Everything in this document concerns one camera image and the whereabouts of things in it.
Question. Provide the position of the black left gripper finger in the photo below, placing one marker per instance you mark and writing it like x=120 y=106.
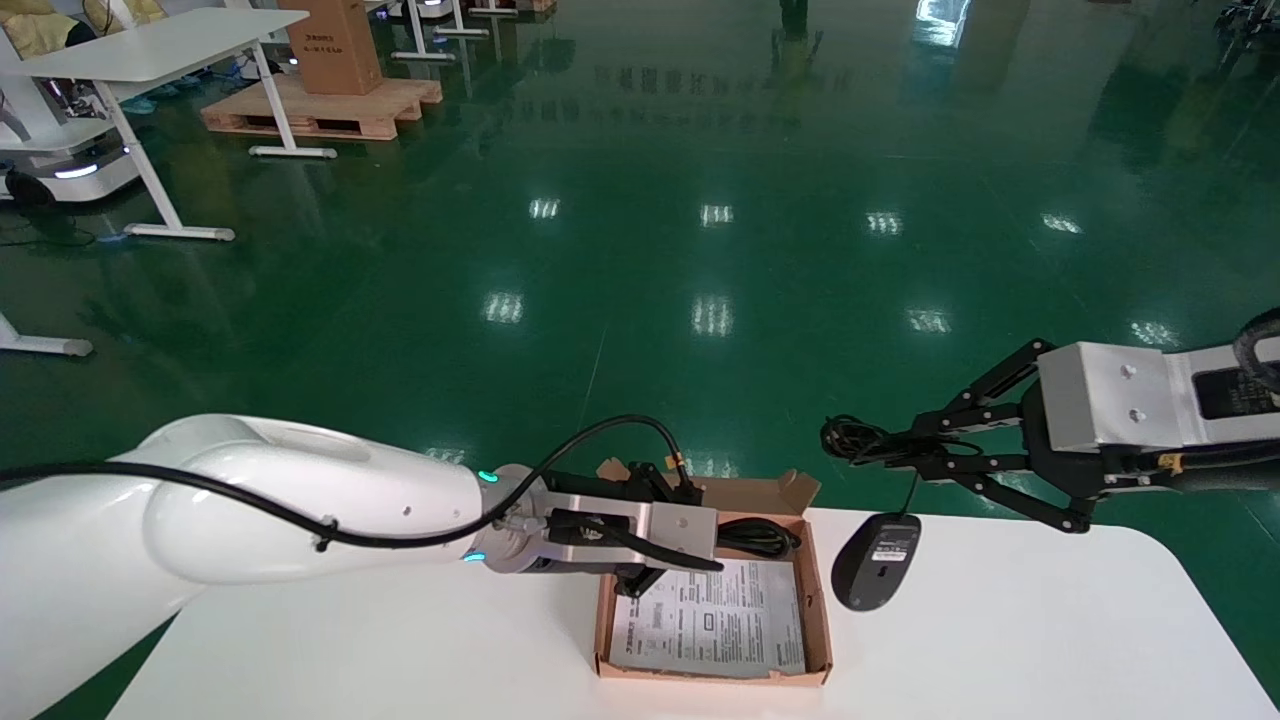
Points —
x=638 y=583
x=655 y=482

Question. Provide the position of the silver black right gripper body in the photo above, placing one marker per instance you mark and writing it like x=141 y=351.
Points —
x=1110 y=400

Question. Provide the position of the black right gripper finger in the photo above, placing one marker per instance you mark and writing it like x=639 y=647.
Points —
x=985 y=400
x=1000 y=485

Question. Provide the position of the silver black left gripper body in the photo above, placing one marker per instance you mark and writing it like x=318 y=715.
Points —
x=670 y=525

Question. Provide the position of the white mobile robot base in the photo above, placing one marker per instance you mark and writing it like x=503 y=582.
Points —
x=60 y=160

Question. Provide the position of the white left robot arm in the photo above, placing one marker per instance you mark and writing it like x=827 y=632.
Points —
x=250 y=500

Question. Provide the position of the open brown cardboard storage box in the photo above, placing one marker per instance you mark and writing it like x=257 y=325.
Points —
x=750 y=495

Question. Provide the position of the white printed manual sheet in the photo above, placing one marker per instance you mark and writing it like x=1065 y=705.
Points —
x=720 y=625

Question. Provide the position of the black metal cart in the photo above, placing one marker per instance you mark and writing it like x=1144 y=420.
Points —
x=1250 y=15

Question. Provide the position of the wooden pallet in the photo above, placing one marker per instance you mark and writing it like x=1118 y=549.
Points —
x=350 y=105

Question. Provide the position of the tall brown cardboard carton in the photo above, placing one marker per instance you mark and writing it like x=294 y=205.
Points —
x=335 y=50

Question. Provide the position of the white desk leg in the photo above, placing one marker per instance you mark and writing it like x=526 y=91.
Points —
x=50 y=345

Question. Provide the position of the white desk with metal legs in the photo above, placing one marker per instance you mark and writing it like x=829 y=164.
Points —
x=150 y=45

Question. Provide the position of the yellow padded object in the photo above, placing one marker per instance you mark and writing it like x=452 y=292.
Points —
x=35 y=30

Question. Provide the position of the white desk frame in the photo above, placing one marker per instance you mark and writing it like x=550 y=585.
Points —
x=430 y=55

